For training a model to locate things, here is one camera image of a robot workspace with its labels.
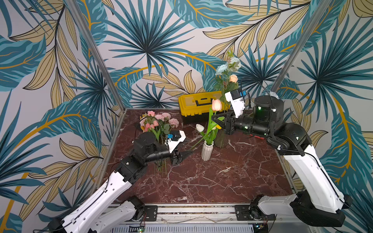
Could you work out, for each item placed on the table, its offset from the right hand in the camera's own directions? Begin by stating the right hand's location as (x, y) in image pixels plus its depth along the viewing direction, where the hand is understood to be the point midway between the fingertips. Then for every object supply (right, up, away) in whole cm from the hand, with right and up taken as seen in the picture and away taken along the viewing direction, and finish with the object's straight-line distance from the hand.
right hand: (212, 117), depth 55 cm
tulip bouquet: (+3, -9, +25) cm, 27 cm away
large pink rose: (-36, +5, +51) cm, 63 cm away
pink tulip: (-36, -5, +44) cm, 57 cm away
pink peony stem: (-42, -3, +49) cm, 64 cm away
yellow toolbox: (-5, +8, +43) cm, 44 cm away
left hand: (-8, -13, +6) cm, 16 cm away
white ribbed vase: (+2, -18, +28) cm, 34 cm away
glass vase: (+12, -13, +38) cm, 42 cm away
